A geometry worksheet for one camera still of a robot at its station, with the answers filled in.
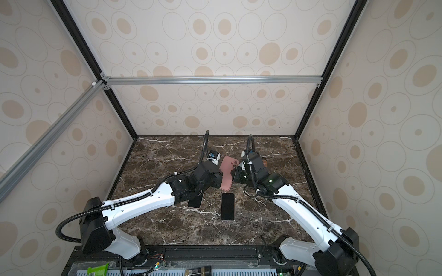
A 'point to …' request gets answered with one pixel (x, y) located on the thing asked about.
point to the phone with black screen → (227, 208)
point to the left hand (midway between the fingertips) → (226, 170)
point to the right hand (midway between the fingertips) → (233, 172)
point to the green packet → (98, 271)
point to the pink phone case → (227, 164)
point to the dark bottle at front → (205, 271)
